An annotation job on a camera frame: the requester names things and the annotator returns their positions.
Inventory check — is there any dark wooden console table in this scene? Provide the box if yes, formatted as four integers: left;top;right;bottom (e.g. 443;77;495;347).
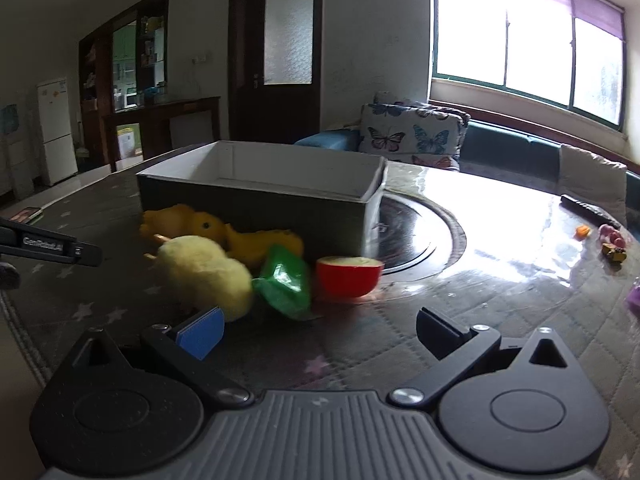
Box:
102;96;221;171

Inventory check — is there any dark wooden cabinet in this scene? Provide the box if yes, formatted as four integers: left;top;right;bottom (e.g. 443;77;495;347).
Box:
78;0;172;171

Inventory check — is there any green toy packet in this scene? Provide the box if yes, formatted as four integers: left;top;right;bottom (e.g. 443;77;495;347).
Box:
251;244;315;321

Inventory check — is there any grey cardboard box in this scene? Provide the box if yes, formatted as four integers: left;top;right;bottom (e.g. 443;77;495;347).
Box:
136;140;389;260

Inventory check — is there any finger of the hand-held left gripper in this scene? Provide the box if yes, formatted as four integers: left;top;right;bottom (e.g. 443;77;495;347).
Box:
69;240;104;267

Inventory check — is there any purple window blind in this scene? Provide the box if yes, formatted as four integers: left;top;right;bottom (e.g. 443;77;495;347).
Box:
504;0;627;42

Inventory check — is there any butterfly print cushion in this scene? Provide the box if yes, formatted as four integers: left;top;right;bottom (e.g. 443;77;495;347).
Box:
358;102;472;172

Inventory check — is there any window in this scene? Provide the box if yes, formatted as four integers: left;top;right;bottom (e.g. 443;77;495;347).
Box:
431;0;628;132

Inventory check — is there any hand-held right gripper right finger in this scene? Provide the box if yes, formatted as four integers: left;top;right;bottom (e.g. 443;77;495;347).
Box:
390;307;581;407

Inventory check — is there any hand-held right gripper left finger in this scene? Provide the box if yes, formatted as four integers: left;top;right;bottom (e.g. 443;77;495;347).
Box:
73;306;254;407

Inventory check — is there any yellow rubber toy animal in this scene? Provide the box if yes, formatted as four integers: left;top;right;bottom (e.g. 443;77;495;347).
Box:
139;204;305;268

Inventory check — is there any black remote control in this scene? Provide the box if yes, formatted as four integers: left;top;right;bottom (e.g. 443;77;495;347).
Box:
559;193;622;229

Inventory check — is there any yellow cardboard box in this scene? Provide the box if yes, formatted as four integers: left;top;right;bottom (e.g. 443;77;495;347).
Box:
115;124;144;162

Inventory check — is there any round black table hob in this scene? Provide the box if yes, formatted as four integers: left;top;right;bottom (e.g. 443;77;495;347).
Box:
367;194;467;276

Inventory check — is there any dark wooden door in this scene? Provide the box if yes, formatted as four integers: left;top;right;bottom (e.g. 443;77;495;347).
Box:
228;0;324;146

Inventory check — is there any blue sofa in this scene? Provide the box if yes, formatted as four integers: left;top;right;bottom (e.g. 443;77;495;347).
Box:
294;120;562;187

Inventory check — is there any white refrigerator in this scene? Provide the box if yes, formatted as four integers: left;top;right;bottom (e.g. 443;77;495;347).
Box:
36;78;79;186

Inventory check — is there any yellow plush chick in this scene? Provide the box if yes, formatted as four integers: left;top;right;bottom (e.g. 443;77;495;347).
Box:
144;232;255;323

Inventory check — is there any red toy apple half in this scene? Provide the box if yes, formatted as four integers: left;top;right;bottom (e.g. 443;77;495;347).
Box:
315;255;385;300

